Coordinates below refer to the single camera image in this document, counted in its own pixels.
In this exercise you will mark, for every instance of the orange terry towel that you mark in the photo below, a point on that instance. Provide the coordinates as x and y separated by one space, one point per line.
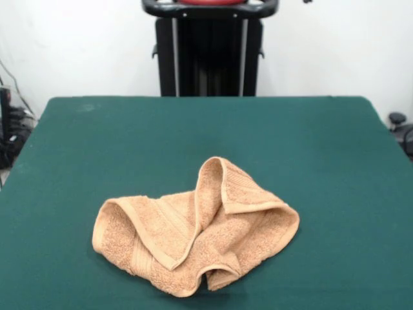
180 226

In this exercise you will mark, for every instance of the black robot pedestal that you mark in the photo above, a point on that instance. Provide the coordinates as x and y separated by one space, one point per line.
208 51

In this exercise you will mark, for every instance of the red robot arm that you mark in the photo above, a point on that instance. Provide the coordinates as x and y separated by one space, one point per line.
208 1

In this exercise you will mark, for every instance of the dark green table cloth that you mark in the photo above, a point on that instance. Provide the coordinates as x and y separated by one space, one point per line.
96 161

